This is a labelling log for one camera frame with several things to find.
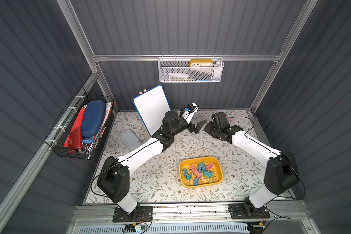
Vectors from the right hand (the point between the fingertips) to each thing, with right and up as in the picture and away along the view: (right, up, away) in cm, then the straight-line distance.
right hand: (209, 126), depth 89 cm
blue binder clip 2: (-6, -25, -2) cm, 26 cm away
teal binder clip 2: (-4, -25, 0) cm, 25 cm away
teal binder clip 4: (-13, -29, -6) cm, 32 cm away
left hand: (-7, +6, -16) cm, 19 cm away
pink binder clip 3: (+21, +5, +25) cm, 33 cm away
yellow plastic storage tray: (-14, -23, 0) cm, 27 cm away
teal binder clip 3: (-1, -28, -5) cm, 28 cm away
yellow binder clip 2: (+1, -31, -6) cm, 31 cm away
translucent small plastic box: (-53, -10, +14) cm, 56 cm away
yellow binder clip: (-13, -32, -6) cm, 35 cm away
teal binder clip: (-15, -27, -3) cm, 31 cm away
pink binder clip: (-10, -25, 0) cm, 27 cm away
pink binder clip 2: (-1, -25, -1) cm, 25 cm away
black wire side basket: (-64, -2, -23) cm, 68 cm away
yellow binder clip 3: (-4, -30, -6) cm, 31 cm away
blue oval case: (-63, +4, -15) cm, 65 cm away
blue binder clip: (-9, -32, -6) cm, 33 cm away
